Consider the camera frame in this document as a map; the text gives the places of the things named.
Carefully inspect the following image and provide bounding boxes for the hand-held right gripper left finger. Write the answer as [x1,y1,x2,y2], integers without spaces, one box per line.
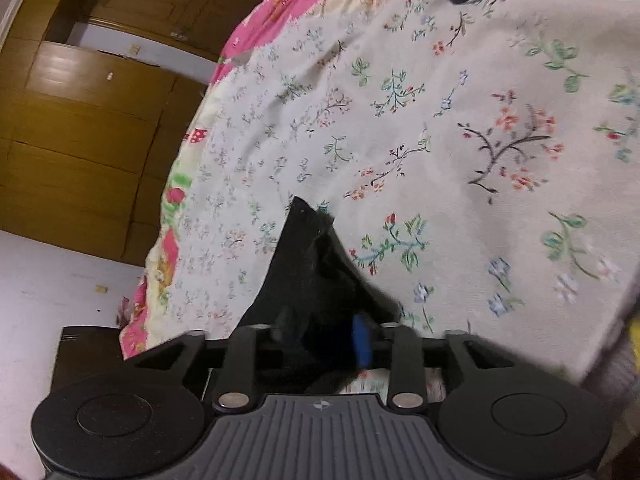
[125,324,281,412]

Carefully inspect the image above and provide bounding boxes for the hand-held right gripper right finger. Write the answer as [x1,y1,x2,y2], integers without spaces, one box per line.
[351,313,531,409]

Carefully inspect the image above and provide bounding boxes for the black pants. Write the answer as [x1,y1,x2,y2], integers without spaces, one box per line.
[237,196,401,396]

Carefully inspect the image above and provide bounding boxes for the white floral bed sheet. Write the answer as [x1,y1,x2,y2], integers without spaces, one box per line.
[145,0,640,386]

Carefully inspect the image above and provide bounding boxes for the dark wooden headboard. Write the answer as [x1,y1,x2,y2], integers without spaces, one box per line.
[50,326,151,396]

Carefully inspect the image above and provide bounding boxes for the pink cartoon quilt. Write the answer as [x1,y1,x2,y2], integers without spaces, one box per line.
[117,0,461,361]

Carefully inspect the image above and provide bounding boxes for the brown wooden wardrobe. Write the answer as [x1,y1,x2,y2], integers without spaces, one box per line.
[0,40,181,267]

